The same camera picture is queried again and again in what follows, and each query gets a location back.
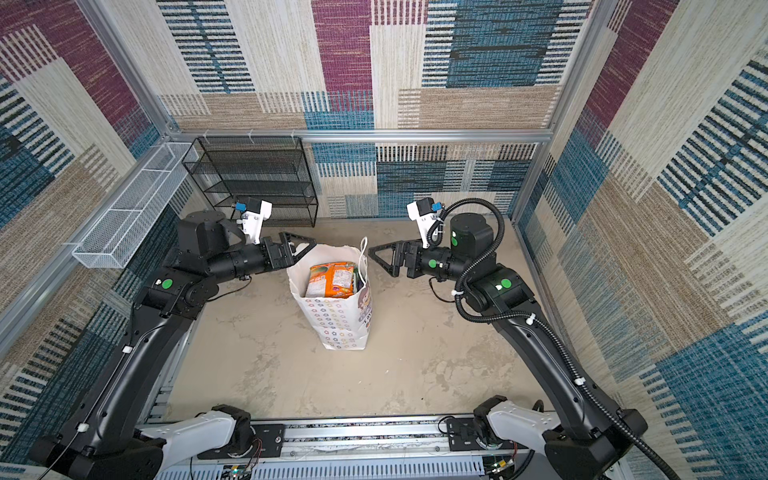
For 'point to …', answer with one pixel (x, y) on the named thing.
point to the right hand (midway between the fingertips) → (383, 257)
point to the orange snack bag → (331, 280)
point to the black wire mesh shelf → (267, 172)
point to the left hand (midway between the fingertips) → (305, 241)
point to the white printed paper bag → (344, 324)
